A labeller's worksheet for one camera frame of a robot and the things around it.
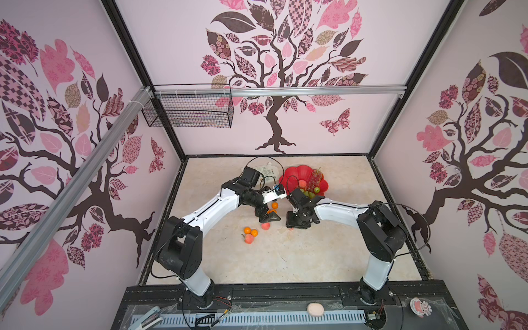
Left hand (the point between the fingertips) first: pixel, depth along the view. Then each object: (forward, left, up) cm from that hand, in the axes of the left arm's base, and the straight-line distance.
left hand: (275, 209), depth 83 cm
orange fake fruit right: (+9, -1, -12) cm, 15 cm away
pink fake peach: (+21, -15, -10) cm, 28 cm away
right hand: (0, -6, -12) cm, 14 cm away
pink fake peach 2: (-2, +4, -11) cm, 12 cm away
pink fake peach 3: (-8, +11, -11) cm, 17 cm away
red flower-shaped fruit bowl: (+25, -9, -13) cm, 29 cm away
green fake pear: (+15, -16, -10) cm, 24 cm away
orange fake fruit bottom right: (-5, +9, -11) cm, 15 cm away
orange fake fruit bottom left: (-4, +12, -12) cm, 18 cm away
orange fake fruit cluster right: (-5, +3, +7) cm, 9 cm away
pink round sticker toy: (-33, -49, -8) cm, 60 cm away
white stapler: (-36, +43, -10) cm, 57 cm away
